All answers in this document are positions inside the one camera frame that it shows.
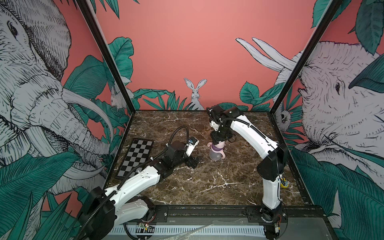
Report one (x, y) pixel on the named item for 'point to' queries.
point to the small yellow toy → (286, 183)
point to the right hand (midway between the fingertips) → (216, 138)
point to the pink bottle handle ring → (221, 151)
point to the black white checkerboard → (138, 154)
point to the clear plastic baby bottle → (215, 156)
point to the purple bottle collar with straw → (216, 148)
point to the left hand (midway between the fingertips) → (196, 148)
